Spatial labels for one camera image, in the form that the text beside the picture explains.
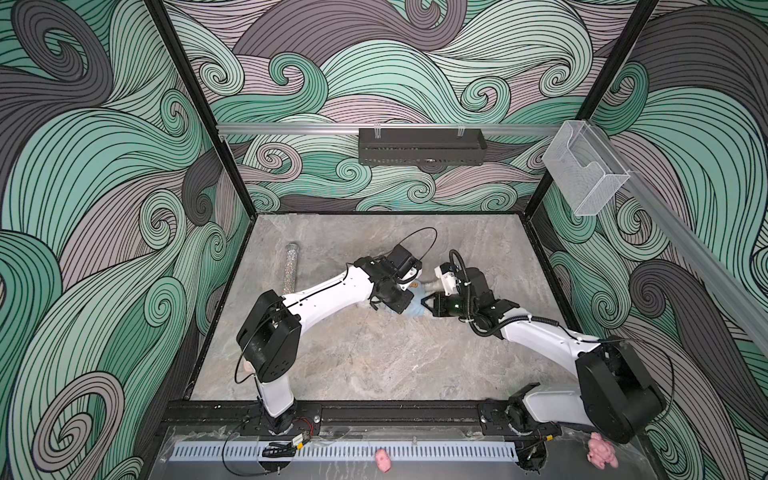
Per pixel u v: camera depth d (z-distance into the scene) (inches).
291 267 39.6
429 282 35.1
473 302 26.4
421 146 38.7
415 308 32.9
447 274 30.7
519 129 38.0
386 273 24.1
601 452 26.0
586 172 30.5
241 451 27.5
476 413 29.4
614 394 16.3
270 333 17.7
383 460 25.9
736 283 21.1
